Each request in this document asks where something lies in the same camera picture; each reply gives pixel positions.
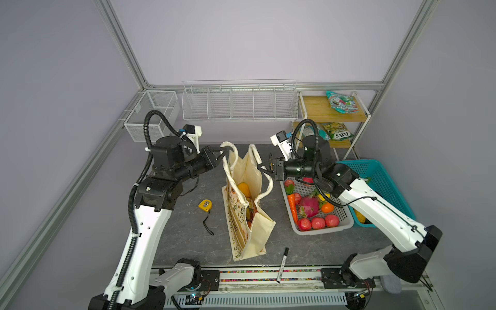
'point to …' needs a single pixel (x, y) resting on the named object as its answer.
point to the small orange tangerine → (327, 208)
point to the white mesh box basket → (165, 101)
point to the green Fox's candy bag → (334, 130)
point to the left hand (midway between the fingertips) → (227, 153)
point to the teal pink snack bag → (341, 103)
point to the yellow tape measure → (206, 205)
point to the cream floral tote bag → (247, 180)
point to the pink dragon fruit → (310, 205)
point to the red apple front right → (331, 220)
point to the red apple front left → (304, 225)
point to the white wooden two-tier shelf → (318, 110)
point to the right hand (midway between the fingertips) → (257, 169)
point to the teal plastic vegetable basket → (372, 171)
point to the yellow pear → (245, 188)
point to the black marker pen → (285, 254)
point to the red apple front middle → (318, 223)
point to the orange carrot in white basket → (291, 198)
